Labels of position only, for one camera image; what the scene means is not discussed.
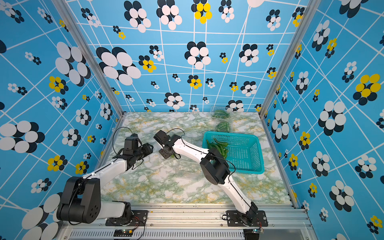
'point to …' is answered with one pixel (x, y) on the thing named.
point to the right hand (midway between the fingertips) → (169, 149)
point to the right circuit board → (258, 231)
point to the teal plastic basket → (244, 151)
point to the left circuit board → (123, 232)
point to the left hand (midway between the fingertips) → (152, 145)
